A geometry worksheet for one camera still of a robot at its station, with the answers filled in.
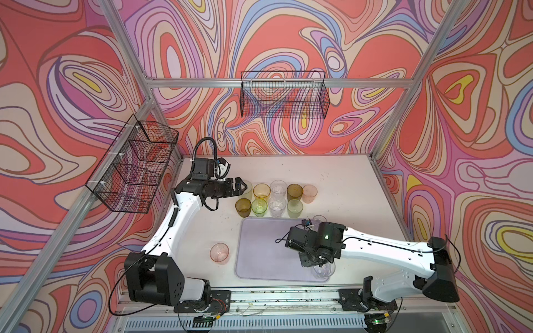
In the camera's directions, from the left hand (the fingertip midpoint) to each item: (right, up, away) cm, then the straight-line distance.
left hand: (240, 188), depth 81 cm
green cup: (+7, -10, +15) cm, 19 cm away
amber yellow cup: (+8, -2, +16) cm, 18 cm away
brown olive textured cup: (+23, -3, +16) cm, 28 cm away
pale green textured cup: (+24, -10, +16) cm, 30 cm away
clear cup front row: (+15, -10, +15) cm, 24 cm away
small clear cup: (+33, -15, +10) cm, 37 cm away
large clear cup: (+34, -32, -1) cm, 47 cm away
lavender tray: (+8, -27, +2) cm, 29 cm away
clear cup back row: (+16, -2, +21) cm, 26 cm away
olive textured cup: (-1, -10, +15) cm, 18 cm away
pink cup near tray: (-9, -27, +4) cm, 29 cm away
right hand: (+27, -26, -9) cm, 39 cm away
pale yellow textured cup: (+2, -3, +11) cm, 11 cm away
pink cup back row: (+31, -3, +20) cm, 37 cm away
